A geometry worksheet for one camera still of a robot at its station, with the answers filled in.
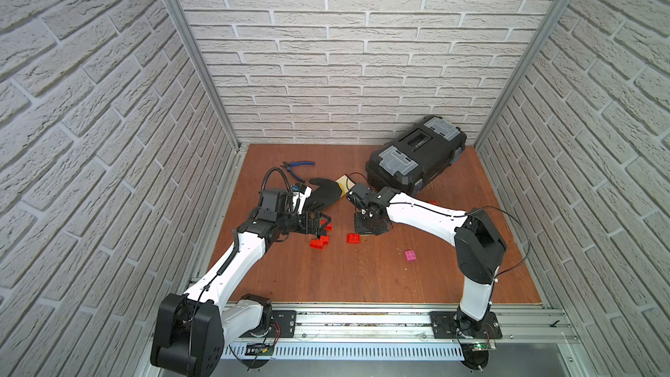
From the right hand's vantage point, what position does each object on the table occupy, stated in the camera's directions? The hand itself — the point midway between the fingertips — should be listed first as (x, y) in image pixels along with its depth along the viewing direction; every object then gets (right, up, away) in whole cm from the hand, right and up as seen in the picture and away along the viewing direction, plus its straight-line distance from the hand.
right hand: (365, 229), depth 88 cm
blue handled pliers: (-31, +23, +25) cm, 46 cm away
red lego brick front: (-4, -3, +2) cm, 6 cm away
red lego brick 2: (+28, +7, +13) cm, 32 cm away
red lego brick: (-13, 0, +5) cm, 14 cm away
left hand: (-14, +6, -7) cm, 17 cm away
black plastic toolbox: (+15, +23, +3) cm, 28 cm away
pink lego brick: (+15, -8, -2) cm, 17 cm away
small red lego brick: (-16, -5, 0) cm, 17 cm away
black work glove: (-16, +10, +19) cm, 27 cm away
